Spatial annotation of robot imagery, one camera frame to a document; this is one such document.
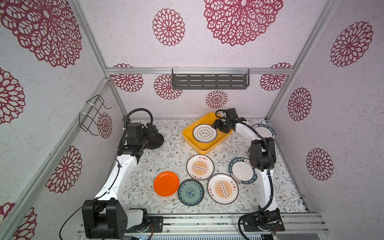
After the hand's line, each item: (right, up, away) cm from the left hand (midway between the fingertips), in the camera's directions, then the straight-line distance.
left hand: (151, 132), depth 83 cm
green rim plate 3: (+78, +2, +31) cm, 84 cm away
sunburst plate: (+28, -22, +10) cm, 36 cm away
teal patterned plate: (+22, -34, +1) cm, 40 cm away
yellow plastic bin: (+30, -11, +16) cm, 36 cm away
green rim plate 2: (+50, -10, -10) cm, 52 cm away
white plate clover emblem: (+32, -1, +27) cm, 42 cm away
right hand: (+39, +6, +22) cm, 46 cm away
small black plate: (-4, -6, +25) cm, 26 cm away
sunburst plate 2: (+40, -32, +3) cm, 51 cm away
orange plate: (+8, -30, +3) cm, 31 cm away
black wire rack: (-30, +6, -8) cm, 31 cm away
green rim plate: (+53, -24, +11) cm, 59 cm away
